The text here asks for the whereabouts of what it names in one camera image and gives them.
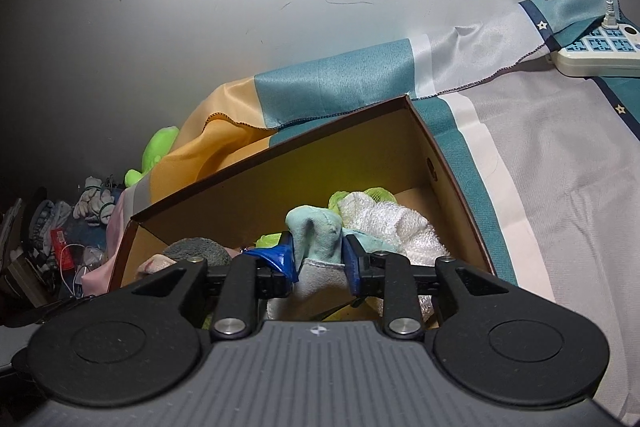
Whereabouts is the white fluffy towel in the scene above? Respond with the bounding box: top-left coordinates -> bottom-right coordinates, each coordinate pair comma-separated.
338,190 -> 452,323

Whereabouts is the mint zip pouch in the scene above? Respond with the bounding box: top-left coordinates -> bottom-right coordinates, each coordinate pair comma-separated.
284,204 -> 402,323

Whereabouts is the pink cloth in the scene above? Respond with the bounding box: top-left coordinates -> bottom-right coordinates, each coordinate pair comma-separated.
80,188 -> 132,296

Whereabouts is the dark cardboard box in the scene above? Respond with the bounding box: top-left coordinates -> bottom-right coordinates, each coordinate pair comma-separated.
107,98 -> 495,291

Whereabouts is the red small packet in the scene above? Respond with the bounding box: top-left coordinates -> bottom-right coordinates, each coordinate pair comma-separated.
50,228 -> 75,272

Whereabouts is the lime plush toy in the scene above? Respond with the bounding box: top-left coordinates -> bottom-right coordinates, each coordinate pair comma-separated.
124,126 -> 179,187

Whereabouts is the striped socks pack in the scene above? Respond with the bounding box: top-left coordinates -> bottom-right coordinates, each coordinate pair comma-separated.
28,199 -> 72,255

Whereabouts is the colour block bed sheet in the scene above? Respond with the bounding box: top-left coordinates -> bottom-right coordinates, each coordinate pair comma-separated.
117,0 -> 639,423

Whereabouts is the white power strip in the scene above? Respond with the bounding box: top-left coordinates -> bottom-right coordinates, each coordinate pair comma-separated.
551,23 -> 640,78

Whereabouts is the white charger with cable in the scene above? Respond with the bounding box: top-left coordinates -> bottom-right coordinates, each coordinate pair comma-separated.
58,243 -> 104,298

